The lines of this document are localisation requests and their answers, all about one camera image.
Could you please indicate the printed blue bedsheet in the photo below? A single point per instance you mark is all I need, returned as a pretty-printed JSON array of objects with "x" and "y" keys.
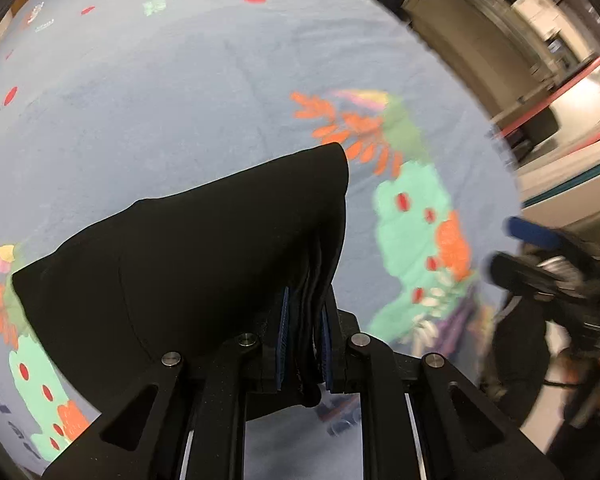
[{"x": 180, "y": 85}]

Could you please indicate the black pants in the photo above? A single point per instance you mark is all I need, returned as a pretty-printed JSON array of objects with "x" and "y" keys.
[{"x": 205, "y": 240}]

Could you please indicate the person's dark clothing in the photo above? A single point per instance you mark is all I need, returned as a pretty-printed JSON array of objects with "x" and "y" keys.
[{"x": 517, "y": 355}]

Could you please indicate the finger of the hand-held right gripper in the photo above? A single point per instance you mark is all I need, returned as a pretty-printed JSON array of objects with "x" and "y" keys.
[
  {"x": 522, "y": 272},
  {"x": 530, "y": 231}
]

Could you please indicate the white teal-striped box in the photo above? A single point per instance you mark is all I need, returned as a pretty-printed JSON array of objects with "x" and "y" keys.
[{"x": 570, "y": 185}]

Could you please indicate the white desk with grey edge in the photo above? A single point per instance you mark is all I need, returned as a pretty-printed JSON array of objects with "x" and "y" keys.
[{"x": 460, "y": 25}]

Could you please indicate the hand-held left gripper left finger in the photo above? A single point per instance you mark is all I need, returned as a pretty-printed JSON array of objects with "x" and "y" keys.
[{"x": 283, "y": 335}]

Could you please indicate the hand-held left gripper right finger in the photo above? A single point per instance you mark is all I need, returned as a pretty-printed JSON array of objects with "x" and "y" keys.
[{"x": 326, "y": 345}]

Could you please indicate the red framed rack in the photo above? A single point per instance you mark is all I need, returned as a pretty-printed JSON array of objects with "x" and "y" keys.
[{"x": 555, "y": 95}]

